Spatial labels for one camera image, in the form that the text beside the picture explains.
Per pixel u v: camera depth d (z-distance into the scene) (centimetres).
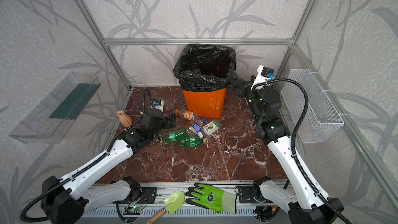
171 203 72
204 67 99
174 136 90
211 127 94
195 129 93
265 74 50
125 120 94
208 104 105
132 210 72
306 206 37
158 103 67
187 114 99
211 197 72
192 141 87
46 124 63
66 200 37
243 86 54
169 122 69
